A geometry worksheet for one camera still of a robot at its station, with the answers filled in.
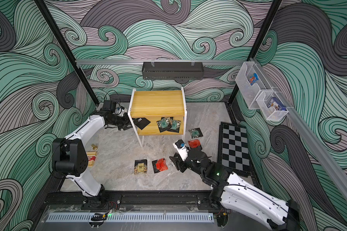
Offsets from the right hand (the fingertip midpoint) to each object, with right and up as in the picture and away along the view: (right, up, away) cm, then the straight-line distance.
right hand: (176, 152), depth 72 cm
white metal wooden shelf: (-12, +25, +2) cm, 28 cm away
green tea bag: (0, +13, +13) cm, 18 cm away
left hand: (-24, +16, +15) cm, 32 cm away
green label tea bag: (-7, +14, +13) cm, 20 cm away
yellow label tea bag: (-21, -12, +13) cm, 28 cm away
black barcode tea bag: (-21, +15, +16) cm, 30 cm away
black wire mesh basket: (+12, +50, +23) cm, 56 cm away
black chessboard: (+36, -3, +16) cm, 40 cm away
